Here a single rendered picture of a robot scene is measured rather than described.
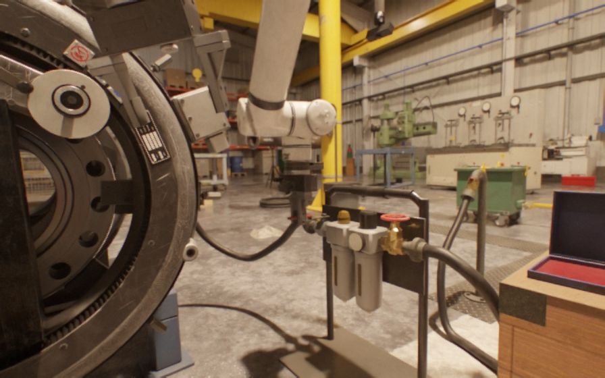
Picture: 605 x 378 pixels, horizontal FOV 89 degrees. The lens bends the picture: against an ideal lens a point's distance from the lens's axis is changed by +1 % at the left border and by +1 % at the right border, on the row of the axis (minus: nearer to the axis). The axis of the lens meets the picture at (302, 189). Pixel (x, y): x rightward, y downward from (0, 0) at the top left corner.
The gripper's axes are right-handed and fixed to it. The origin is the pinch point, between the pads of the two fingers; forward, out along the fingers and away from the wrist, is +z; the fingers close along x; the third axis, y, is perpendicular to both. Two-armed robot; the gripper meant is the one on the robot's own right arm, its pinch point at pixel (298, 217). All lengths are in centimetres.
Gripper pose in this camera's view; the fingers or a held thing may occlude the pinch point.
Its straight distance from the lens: 95.0
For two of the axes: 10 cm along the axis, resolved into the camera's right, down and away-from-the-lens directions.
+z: 0.2, 10.0, 0.9
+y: -7.8, 0.7, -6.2
